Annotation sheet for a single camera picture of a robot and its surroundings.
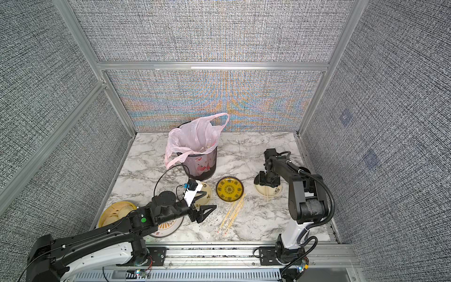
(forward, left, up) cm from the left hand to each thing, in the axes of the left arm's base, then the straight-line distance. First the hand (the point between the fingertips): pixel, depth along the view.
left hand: (214, 200), depth 68 cm
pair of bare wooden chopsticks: (+10, -25, -19) cm, 33 cm away
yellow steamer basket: (+4, +48, -18) cm, 51 cm away
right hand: (+18, -27, -17) cm, 37 cm away
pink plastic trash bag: (+37, +9, -3) cm, 38 cm away
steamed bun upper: (+3, +42, -15) cm, 44 cm away
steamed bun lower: (0, +48, -17) cm, 51 cm away
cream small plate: (+9, +5, -18) cm, 21 cm away
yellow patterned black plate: (+15, -8, -21) cm, 27 cm away
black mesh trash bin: (+21, +7, -8) cm, 23 cm away
